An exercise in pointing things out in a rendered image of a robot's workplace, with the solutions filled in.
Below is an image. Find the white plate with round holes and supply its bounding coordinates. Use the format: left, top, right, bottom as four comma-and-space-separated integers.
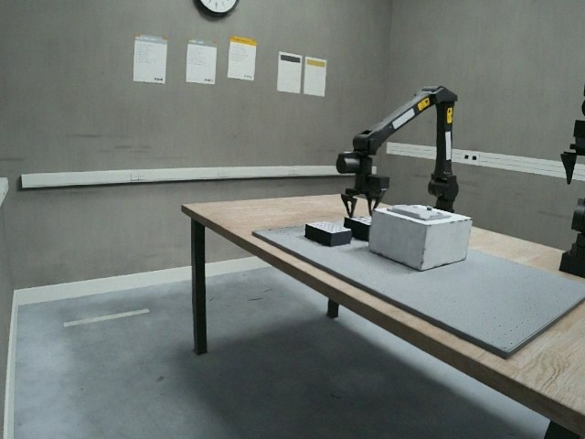
344, 215, 371, 242

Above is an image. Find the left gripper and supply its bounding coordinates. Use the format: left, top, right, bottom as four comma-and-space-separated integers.
560, 144, 585, 185

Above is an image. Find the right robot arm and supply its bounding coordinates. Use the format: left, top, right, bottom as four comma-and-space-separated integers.
335, 86, 459, 214

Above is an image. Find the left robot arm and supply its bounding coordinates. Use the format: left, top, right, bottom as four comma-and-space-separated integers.
561, 100, 585, 265

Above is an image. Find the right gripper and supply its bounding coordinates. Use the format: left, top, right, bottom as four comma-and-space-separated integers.
341, 172, 383, 219

